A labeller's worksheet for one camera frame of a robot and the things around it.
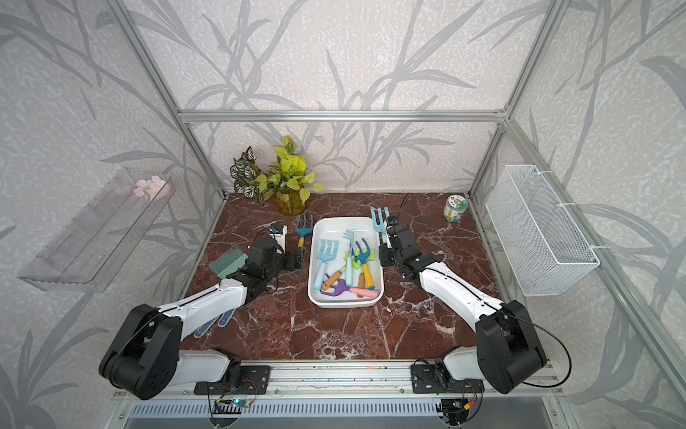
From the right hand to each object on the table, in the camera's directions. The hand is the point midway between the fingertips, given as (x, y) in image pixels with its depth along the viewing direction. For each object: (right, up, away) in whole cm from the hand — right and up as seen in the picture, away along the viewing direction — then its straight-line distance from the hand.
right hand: (385, 245), depth 88 cm
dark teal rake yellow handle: (-7, -6, +8) cm, 12 cm away
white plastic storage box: (-20, +4, +16) cm, 26 cm away
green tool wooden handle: (-19, -13, +4) cm, 23 cm away
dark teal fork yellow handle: (-31, +4, +20) cm, 38 cm away
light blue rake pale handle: (-22, -6, +10) cm, 25 cm away
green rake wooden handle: (-9, -8, +8) cm, 15 cm away
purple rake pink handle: (-15, -15, +2) cm, 21 cm away
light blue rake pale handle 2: (-12, -7, +8) cm, 16 cm away
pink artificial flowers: (-68, +18, -12) cm, 71 cm away
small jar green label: (+30, +14, +17) cm, 37 cm away
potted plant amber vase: (-34, +21, +6) cm, 41 cm away
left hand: (-30, -1, +1) cm, 30 cm away
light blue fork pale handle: (-1, +6, +3) cm, 7 cm away
